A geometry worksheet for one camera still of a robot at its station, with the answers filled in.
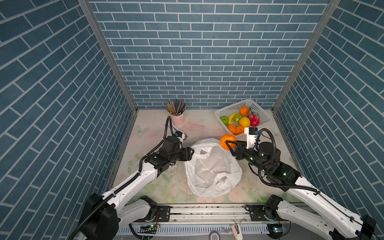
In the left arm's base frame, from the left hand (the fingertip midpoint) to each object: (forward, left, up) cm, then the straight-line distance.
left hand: (194, 151), depth 80 cm
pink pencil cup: (+31, +12, -10) cm, 35 cm away
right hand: (-3, -17, +14) cm, 22 cm away
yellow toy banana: (+34, -27, -10) cm, 45 cm away
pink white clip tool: (-36, -21, -12) cm, 44 cm away
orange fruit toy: (+39, -37, -7) cm, 54 cm away
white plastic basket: (+41, -31, -7) cm, 52 cm away
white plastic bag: (-5, -11, -13) cm, 18 cm away
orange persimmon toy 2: (+21, -26, -6) cm, 33 cm away
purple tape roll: (-34, -10, -14) cm, 39 cm away
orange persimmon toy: (-1, -16, +16) cm, 22 cm away
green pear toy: (+32, -30, -7) cm, 44 cm away
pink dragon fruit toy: (+30, -43, -6) cm, 53 cm away
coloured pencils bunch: (+36, +13, -2) cm, 38 cm away
